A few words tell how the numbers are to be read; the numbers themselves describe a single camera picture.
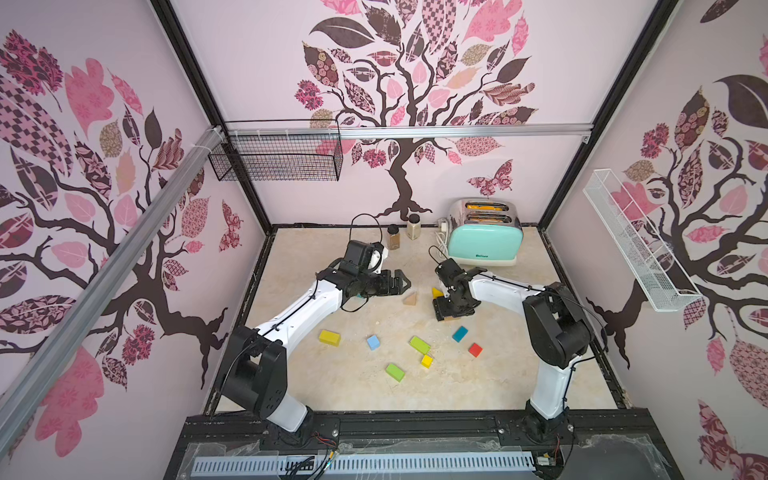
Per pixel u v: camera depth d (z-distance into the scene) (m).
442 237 1.06
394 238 1.10
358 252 0.66
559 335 0.50
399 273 0.76
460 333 0.91
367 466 0.70
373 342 0.87
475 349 0.88
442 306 0.85
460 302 0.81
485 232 1.01
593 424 0.75
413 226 1.11
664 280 0.65
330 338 0.90
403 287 0.76
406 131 0.95
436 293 0.98
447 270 0.79
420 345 0.88
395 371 0.83
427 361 0.84
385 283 0.74
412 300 0.97
